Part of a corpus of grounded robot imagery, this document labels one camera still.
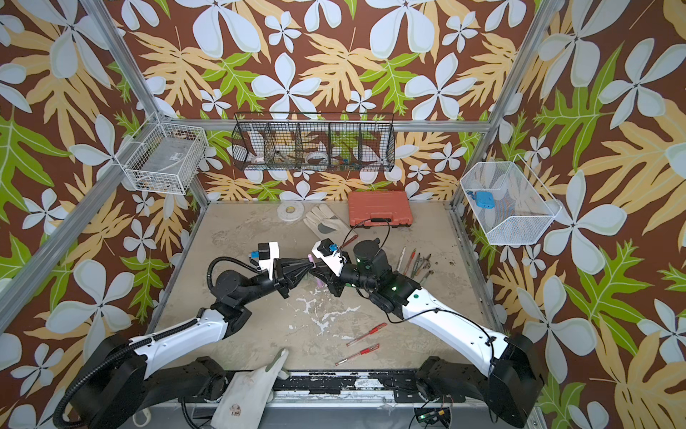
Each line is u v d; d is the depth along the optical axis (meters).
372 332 0.85
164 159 0.85
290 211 1.17
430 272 0.99
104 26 0.70
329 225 1.11
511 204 0.84
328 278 0.63
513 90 0.83
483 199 0.86
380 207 1.16
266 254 0.59
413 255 1.02
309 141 0.97
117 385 0.40
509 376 0.38
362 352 0.80
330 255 0.59
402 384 0.75
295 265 0.65
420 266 0.99
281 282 0.62
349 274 0.62
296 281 0.66
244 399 0.70
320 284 0.66
